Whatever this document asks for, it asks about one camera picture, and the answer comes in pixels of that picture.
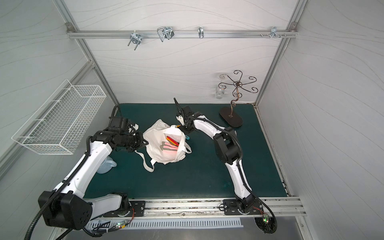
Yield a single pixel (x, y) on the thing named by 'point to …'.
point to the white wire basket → (60, 125)
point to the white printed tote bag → (155, 135)
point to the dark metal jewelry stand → (235, 121)
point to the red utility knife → (175, 142)
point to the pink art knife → (163, 147)
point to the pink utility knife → (164, 143)
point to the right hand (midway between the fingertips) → (184, 129)
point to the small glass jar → (219, 93)
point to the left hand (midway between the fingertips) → (148, 142)
